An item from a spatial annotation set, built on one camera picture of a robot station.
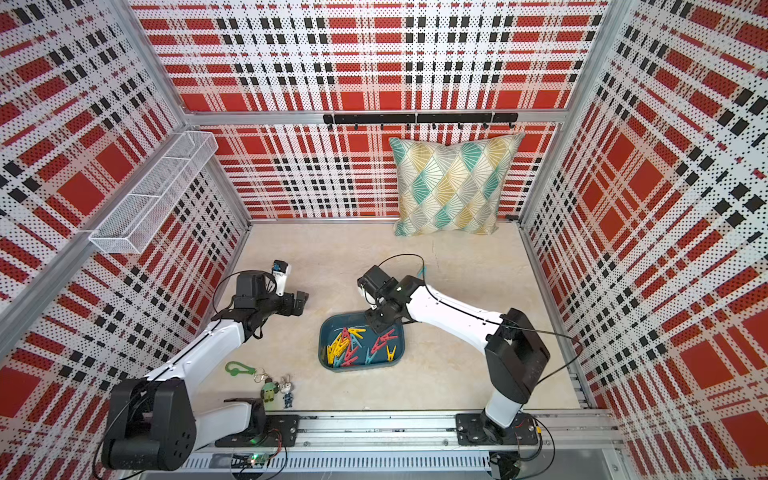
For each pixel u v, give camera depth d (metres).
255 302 0.68
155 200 0.76
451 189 0.94
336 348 0.86
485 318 0.47
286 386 0.79
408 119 0.89
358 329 0.91
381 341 0.88
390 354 0.86
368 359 0.84
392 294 0.60
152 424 0.41
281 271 0.78
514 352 0.44
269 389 0.78
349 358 0.84
